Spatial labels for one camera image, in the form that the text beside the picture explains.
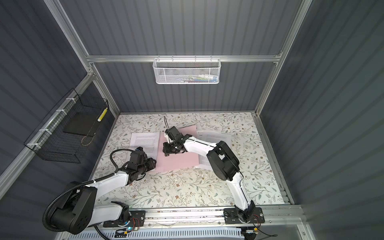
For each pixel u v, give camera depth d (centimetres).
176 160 87
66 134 73
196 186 84
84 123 76
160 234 77
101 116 81
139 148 83
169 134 76
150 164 82
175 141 75
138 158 71
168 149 83
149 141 104
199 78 93
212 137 106
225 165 55
